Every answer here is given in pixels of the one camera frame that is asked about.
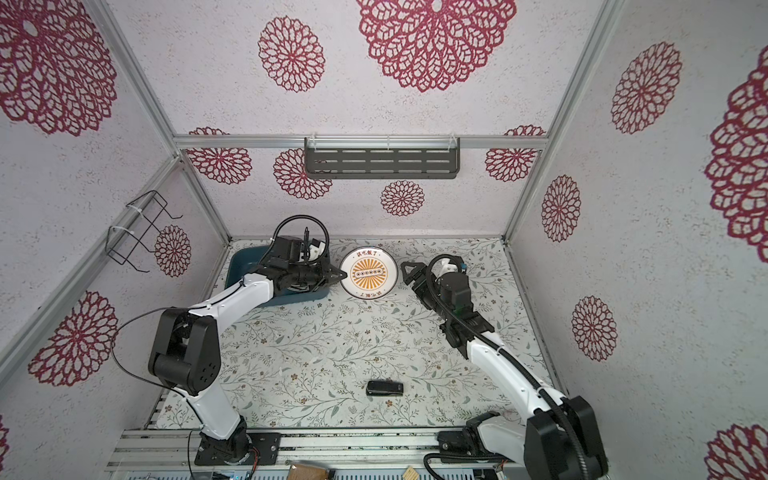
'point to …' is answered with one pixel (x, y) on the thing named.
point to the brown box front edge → (306, 472)
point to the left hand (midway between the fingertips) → (346, 278)
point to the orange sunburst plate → (371, 272)
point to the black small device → (385, 387)
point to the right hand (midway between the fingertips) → (408, 267)
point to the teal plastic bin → (246, 260)
